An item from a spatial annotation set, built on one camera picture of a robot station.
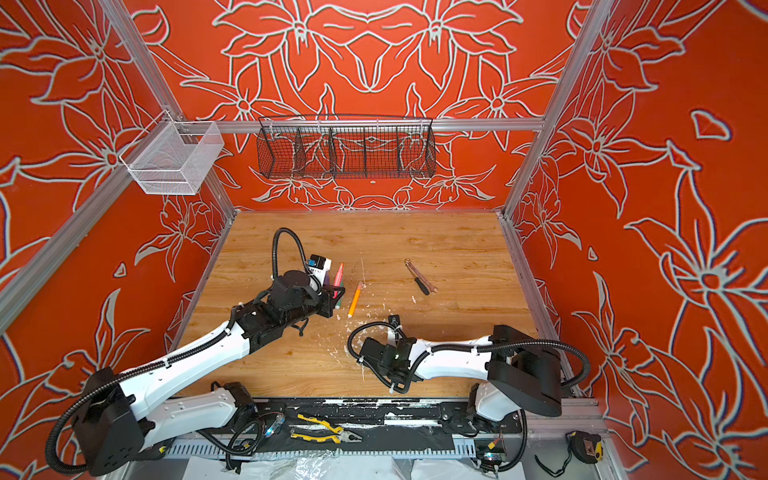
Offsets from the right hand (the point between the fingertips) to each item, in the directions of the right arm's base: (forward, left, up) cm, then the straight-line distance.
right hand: (387, 360), depth 83 cm
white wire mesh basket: (+53, +66, +33) cm, 91 cm away
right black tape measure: (-21, -45, +3) cm, 50 cm away
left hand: (+13, +11, +19) cm, 26 cm away
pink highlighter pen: (+14, +12, +22) cm, 28 cm away
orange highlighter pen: (+19, +10, +1) cm, 21 cm away
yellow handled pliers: (-18, +11, +3) cm, 21 cm away
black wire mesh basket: (+63, +18, +30) cm, 72 cm away
